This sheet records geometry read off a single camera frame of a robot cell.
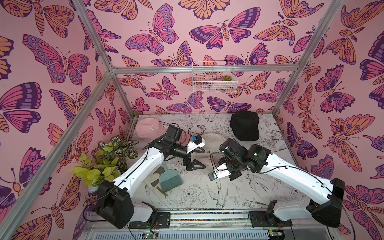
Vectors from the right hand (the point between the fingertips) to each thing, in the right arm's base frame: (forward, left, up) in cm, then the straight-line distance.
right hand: (220, 165), depth 73 cm
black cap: (+38, -22, -13) cm, 45 cm away
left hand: (+2, +8, +3) cm, 9 cm away
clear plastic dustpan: (-3, +37, -17) cm, 41 cm away
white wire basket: (+60, -1, +7) cm, 61 cm away
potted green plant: (-1, +56, +1) cm, 56 cm away
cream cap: (+19, +2, -8) cm, 20 cm away
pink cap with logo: (+31, +46, -11) cm, 57 cm away
